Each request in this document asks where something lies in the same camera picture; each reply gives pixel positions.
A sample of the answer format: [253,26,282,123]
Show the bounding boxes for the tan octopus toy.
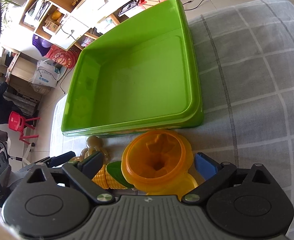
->
[69,135,110,165]

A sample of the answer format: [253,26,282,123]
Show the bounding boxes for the black power cable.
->
[181,0,213,11]

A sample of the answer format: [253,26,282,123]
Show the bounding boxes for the green plastic cookie box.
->
[61,0,204,136]

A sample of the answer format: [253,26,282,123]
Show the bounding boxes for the purple balloon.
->
[32,34,52,56]

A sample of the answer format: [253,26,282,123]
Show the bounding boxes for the white wooden shelf cabinet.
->
[18,0,130,50]

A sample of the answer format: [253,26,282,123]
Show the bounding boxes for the wooden desk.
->
[0,47,51,115]

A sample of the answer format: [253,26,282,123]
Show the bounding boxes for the grey checked tablecloth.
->
[50,0,294,239]

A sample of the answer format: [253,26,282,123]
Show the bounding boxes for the toy corn cob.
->
[92,161,134,190]

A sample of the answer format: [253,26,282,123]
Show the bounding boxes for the white office chair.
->
[0,130,35,168]

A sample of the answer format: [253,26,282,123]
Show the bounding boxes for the white paper bag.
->
[30,60,67,88]

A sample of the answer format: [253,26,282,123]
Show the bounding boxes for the orange plastic juicer toy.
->
[121,130,199,199]

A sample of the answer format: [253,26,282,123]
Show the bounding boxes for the red plastic child chair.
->
[8,111,41,145]

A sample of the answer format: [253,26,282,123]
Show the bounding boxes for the red round gift box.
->
[46,45,81,69]

